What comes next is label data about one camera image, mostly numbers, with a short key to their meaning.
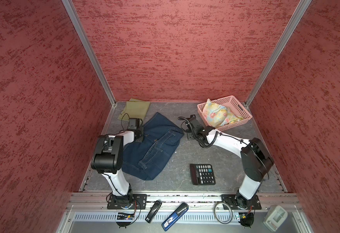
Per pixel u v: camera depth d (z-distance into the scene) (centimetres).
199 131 70
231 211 71
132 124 79
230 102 118
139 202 75
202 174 82
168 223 66
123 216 73
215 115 109
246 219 71
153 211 69
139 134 85
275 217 68
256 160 47
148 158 87
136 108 114
